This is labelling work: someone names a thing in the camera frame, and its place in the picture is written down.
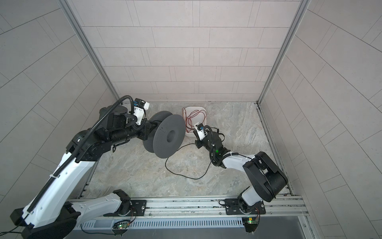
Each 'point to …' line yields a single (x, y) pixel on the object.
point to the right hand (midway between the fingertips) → (194, 131)
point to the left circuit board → (121, 224)
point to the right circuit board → (250, 223)
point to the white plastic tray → (193, 115)
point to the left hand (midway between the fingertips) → (160, 123)
